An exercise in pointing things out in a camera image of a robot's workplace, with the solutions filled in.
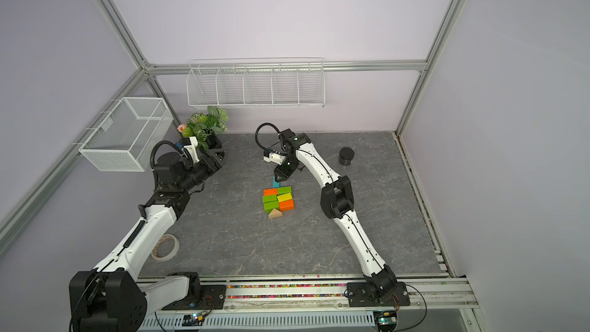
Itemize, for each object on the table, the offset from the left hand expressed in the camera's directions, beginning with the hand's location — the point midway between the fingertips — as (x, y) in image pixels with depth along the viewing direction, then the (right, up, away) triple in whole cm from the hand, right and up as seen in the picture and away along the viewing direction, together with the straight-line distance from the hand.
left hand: (227, 154), depth 77 cm
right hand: (+16, -9, +23) cm, 29 cm away
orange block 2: (+19, -21, +15) cm, 32 cm away
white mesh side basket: (-38, +5, +5) cm, 39 cm away
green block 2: (+13, -18, +17) cm, 28 cm away
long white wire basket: (+6, +31, +21) cm, 38 cm away
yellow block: (+18, -18, +17) cm, 31 cm away
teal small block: (+14, -13, +22) cm, 30 cm away
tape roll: (-22, -35, +7) cm, 42 cm away
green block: (+17, -16, +19) cm, 30 cm away
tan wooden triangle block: (+14, -24, +13) cm, 31 cm away
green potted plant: (-13, +11, +14) cm, 22 cm away
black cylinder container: (+46, -1, +29) cm, 54 cm away
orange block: (+12, -16, +19) cm, 28 cm away
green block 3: (+12, -21, +14) cm, 28 cm away
